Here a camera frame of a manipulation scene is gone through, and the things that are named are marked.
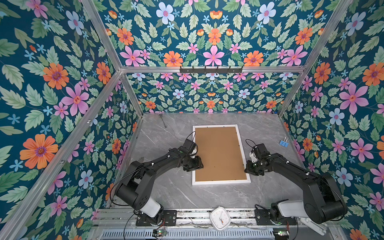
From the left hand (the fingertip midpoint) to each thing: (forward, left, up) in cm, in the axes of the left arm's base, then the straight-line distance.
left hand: (204, 165), depth 85 cm
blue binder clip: (+15, -56, -5) cm, 58 cm away
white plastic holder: (-34, -53, -5) cm, 63 cm away
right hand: (-3, -25, -5) cm, 25 cm away
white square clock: (-27, -6, -3) cm, 28 cm away
